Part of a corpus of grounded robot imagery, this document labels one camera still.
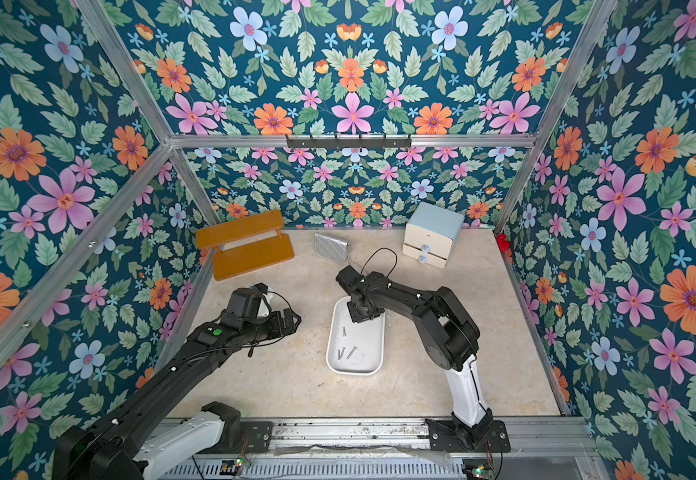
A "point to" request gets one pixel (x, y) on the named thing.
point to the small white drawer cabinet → (430, 233)
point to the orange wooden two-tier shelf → (247, 246)
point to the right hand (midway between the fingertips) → (364, 312)
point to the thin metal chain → (354, 262)
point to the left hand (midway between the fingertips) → (293, 320)
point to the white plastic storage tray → (369, 336)
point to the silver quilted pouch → (331, 247)
